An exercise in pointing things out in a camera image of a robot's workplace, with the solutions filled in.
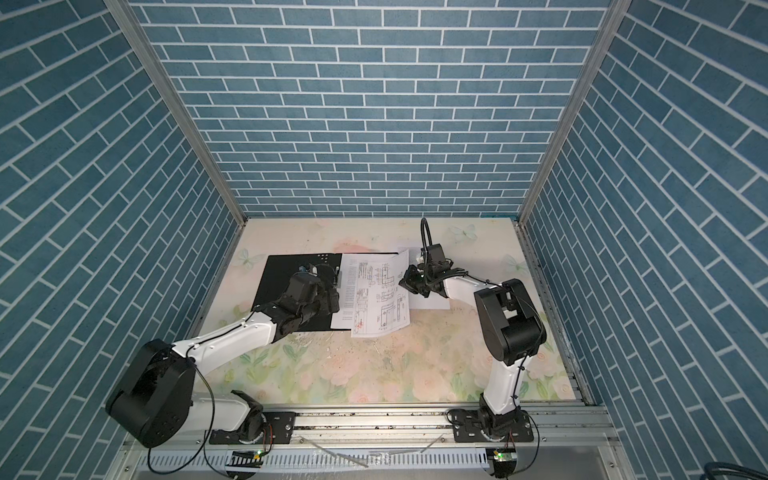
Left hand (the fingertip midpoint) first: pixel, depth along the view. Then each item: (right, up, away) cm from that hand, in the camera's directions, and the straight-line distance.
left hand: (328, 296), depth 90 cm
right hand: (+21, +5, +6) cm, 22 cm away
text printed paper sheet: (+4, +1, +9) cm, 10 cm away
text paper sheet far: (+33, -2, +1) cm, 33 cm away
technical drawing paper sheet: (+16, -1, +9) cm, 18 cm away
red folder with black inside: (-21, +6, +16) cm, 27 cm away
